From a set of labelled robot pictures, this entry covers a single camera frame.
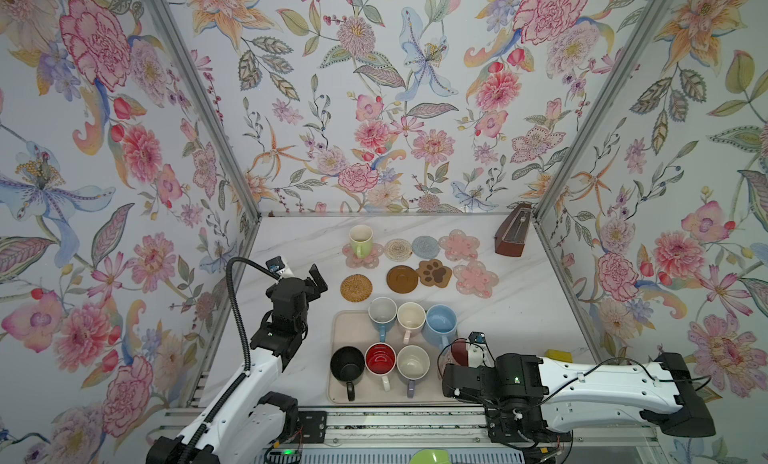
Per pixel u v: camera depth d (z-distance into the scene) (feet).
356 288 3.26
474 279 3.33
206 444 1.34
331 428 2.50
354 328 2.97
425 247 3.62
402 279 3.33
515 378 1.57
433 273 3.42
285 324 1.97
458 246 3.70
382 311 2.93
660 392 1.39
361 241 3.31
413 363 2.74
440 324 3.00
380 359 2.73
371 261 3.51
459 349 2.38
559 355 2.73
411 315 2.87
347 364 2.70
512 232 3.39
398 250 3.61
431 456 2.60
